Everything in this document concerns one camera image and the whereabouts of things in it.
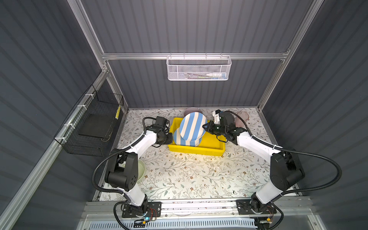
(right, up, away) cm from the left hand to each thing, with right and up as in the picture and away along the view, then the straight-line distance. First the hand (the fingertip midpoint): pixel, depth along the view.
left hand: (169, 140), depth 92 cm
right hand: (+22, +9, -6) cm, 24 cm away
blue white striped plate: (+7, -1, +4) cm, 8 cm away
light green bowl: (-16, -18, -5) cm, 25 cm away
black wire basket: (-38, +8, -22) cm, 44 cm away
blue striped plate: (+14, +8, -1) cm, 16 cm away
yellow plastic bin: (+27, -4, +5) cm, 28 cm away
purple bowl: (+16, +21, +21) cm, 34 cm away
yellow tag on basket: (-29, +17, -9) cm, 35 cm away
